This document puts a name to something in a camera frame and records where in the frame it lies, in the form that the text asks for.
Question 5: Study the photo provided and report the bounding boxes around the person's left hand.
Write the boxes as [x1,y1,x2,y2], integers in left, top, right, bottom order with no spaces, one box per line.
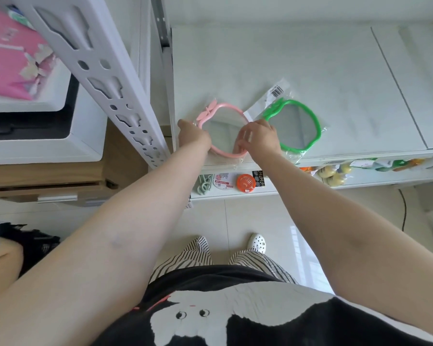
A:
[177,118,213,152]

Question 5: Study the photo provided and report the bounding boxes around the person's right hand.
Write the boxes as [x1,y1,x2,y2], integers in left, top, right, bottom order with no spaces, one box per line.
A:
[237,118,282,162]

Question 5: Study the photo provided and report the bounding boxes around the person's right forearm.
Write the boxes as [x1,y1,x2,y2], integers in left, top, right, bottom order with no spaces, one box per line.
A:
[259,151,433,339]

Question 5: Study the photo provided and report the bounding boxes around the person's left forearm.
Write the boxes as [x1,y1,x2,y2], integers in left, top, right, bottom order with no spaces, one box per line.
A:
[0,144,212,346]

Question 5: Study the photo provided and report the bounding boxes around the orange round lid container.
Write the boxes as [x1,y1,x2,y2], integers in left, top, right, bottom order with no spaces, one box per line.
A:
[235,173,257,193]

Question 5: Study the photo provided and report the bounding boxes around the mint green plastic rack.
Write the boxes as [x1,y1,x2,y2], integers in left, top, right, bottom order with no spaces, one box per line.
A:
[194,173,216,196]

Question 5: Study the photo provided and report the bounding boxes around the white red round pack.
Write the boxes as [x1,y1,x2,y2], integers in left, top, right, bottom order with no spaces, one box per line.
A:
[213,172,235,191]

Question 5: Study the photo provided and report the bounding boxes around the white dotted shoe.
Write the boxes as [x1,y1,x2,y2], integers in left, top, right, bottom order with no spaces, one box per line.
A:
[247,233,267,254]

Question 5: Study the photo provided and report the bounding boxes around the green white price label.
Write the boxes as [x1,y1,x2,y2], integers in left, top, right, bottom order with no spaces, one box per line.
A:
[350,158,378,169]

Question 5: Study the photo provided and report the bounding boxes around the white storage box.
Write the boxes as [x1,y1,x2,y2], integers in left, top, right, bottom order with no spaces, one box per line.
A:
[0,75,109,165]
[0,0,73,113]

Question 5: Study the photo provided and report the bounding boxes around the black white striped trousers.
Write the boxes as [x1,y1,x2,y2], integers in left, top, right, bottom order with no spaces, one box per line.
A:
[148,236,298,285]

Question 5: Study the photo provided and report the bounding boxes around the green pump bottle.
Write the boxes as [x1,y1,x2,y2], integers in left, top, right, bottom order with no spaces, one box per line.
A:
[377,160,407,173]

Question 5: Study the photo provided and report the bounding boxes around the brown cardboard box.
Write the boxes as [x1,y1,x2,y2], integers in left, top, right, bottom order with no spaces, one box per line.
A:
[0,122,149,207]

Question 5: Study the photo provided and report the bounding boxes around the black printed shirt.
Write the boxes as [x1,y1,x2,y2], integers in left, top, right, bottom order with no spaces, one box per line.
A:
[90,264,433,346]

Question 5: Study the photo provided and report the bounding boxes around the pink package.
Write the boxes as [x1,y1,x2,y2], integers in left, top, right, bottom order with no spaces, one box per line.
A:
[0,7,57,101]

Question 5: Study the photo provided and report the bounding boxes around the black cable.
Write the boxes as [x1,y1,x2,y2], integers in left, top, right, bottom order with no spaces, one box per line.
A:
[398,189,408,232]

